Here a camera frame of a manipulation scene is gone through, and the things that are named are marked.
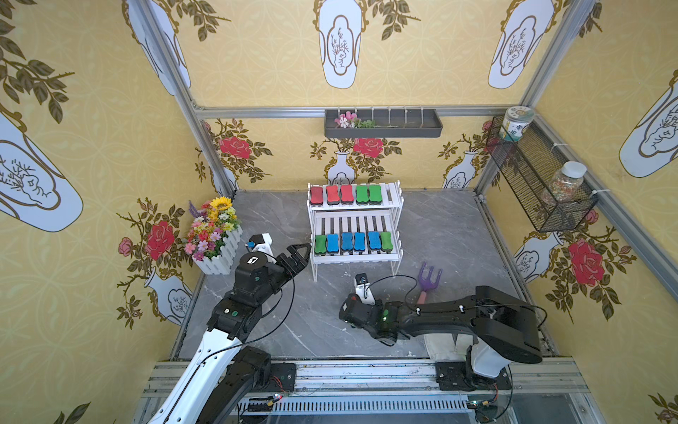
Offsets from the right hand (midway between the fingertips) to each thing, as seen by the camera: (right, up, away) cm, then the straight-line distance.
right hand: (354, 299), depth 87 cm
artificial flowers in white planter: (-45, +21, -2) cm, 50 cm away
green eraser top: (+2, +35, -3) cm, 35 cm away
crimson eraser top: (-3, +35, -4) cm, 35 cm away
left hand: (-18, +18, -13) cm, 28 cm away
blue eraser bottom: (-7, +19, -1) cm, 20 cm away
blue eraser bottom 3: (+2, +19, +2) cm, 19 cm away
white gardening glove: (+26, -12, -9) cm, 29 cm away
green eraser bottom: (-11, +18, -1) cm, 21 cm away
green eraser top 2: (+6, +34, -6) cm, 35 cm away
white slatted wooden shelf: (0, +25, +8) cm, 26 cm away
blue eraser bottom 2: (-2, +18, +1) cm, 19 cm away
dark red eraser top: (-12, +34, -5) cm, 36 cm away
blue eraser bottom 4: (+7, +20, +1) cm, 21 cm away
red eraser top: (-7, +34, -6) cm, 35 cm away
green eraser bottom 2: (+11, +19, 0) cm, 22 cm away
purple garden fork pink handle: (+26, +4, +6) cm, 27 cm away
